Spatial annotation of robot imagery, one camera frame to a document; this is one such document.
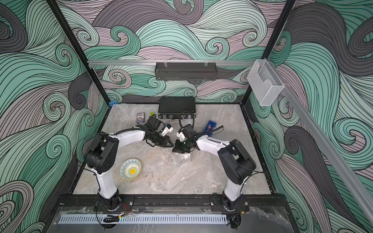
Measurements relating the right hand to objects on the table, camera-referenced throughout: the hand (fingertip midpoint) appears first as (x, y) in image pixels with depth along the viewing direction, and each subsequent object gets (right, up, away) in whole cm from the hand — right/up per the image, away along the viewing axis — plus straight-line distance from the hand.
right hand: (171, 151), depth 86 cm
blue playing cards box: (-26, +20, +23) cm, 40 cm away
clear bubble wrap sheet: (-3, +1, -1) cm, 3 cm away
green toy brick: (-18, +24, +28) cm, 41 cm away
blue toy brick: (-54, +33, +35) cm, 72 cm away
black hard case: (+2, +28, +30) cm, 41 cm away
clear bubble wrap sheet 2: (+23, -13, -3) cm, 27 cm away
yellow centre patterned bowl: (-24, -10, -2) cm, 26 cm away
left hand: (+1, +4, +2) cm, 5 cm away
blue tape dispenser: (+26, +14, +11) cm, 32 cm away
